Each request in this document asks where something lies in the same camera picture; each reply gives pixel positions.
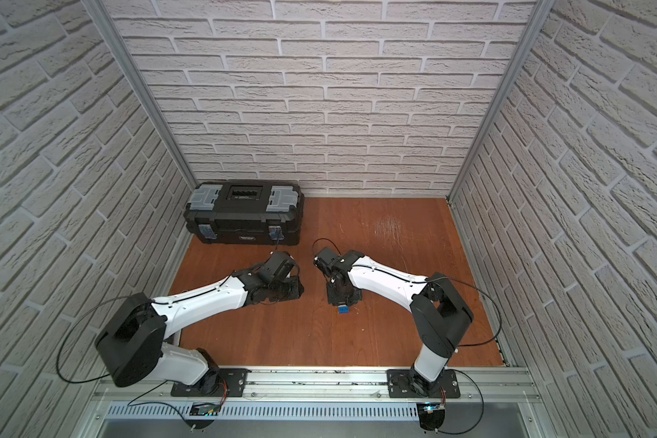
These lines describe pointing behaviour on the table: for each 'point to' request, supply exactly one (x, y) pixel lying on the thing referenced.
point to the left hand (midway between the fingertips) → (306, 286)
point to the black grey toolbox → (245, 212)
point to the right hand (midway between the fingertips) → (344, 300)
